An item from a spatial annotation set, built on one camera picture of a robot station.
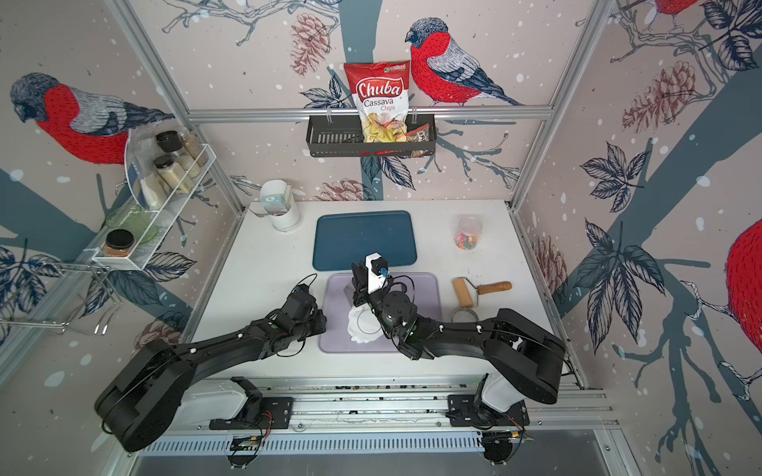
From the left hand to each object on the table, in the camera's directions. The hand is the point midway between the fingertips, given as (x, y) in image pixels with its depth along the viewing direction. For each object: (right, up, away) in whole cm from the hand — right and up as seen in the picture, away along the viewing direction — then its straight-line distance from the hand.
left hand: (332, 313), depth 89 cm
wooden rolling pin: (+44, +5, +5) cm, 44 cm away
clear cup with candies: (+46, +25, +15) cm, 54 cm away
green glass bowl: (-44, +29, -20) cm, 56 cm away
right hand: (+9, +17, -14) cm, 24 cm away
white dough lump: (+10, -3, -1) cm, 10 cm away
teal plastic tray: (0, +22, +21) cm, 31 cm away
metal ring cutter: (+41, +1, 0) cm, 41 cm away
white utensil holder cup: (-20, +29, +20) cm, 41 cm away
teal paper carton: (-24, +35, +16) cm, 45 cm away
